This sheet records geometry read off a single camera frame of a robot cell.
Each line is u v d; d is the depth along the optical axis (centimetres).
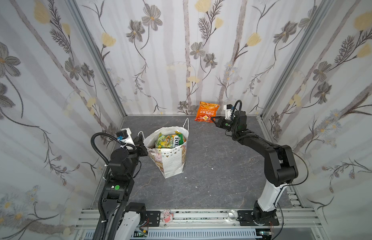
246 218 73
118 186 48
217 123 83
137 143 59
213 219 75
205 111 91
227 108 84
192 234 70
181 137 82
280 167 50
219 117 85
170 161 78
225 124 81
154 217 74
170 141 80
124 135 54
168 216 72
